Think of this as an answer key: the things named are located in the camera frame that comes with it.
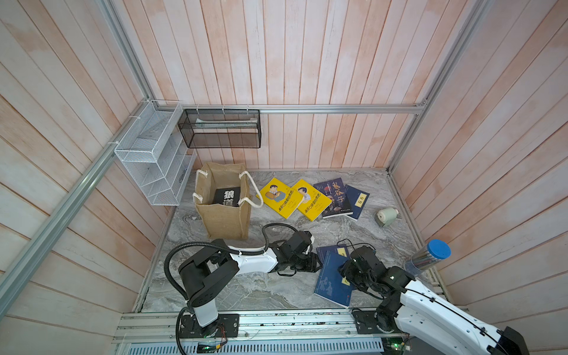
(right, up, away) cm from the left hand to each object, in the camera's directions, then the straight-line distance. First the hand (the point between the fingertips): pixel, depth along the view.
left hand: (317, 270), depth 83 cm
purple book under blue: (+11, +7, +6) cm, 14 cm away
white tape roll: (+32, +20, +10) cm, 39 cm away
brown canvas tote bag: (-37, +18, +3) cm, 41 cm away
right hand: (+9, 0, 0) cm, 9 cm away
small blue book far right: (+24, +26, +24) cm, 43 cm away
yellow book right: (+2, +25, +21) cm, 33 cm away
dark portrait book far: (+13, +31, +25) cm, 42 cm away
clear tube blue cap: (+36, +10, -12) cm, 39 cm away
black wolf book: (-39, +28, +18) cm, 51 cm away
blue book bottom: (+5, -5, -1) cm, 7 cm away
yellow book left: (-14, +27, +23) cm, 38 cm away
